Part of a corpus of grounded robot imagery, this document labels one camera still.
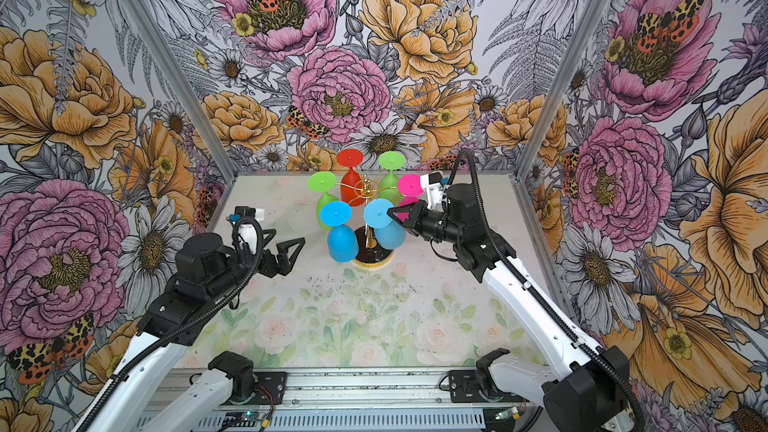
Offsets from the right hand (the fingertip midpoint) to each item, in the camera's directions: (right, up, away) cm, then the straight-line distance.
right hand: (388, 221), depth 69 cm
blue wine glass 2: (0, -3, +8) cm, 8 cm away
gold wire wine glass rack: (-6, -12, +28) cm, 32 cm away
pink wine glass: (+5, +7, +8) cm, 12 cm away
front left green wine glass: (-17, +9, +9) cm, 22 cm away
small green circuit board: (-32, -46, +2) cm, 56 cm away
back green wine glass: (0, +8, +16) cm, 17 cm away
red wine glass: (-10, +7, +10) cm, 16 cm away
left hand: (-23, -6, +1) cm, 23 cm away
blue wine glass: (-12, -6, +9) cm, 16 cm away
